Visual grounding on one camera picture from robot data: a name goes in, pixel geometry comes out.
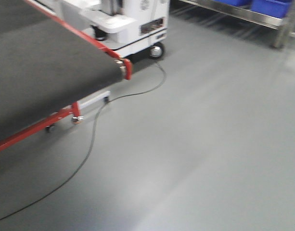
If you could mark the white wheeled machine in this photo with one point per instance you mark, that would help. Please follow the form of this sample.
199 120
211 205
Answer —
137 24

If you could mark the blue plastic bin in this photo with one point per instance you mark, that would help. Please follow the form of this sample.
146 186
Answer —
238 2
270 7

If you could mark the steel rack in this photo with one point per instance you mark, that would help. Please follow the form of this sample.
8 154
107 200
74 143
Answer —
248 14

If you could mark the dark grey belt conveyor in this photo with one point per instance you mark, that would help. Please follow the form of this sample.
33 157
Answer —
41 72

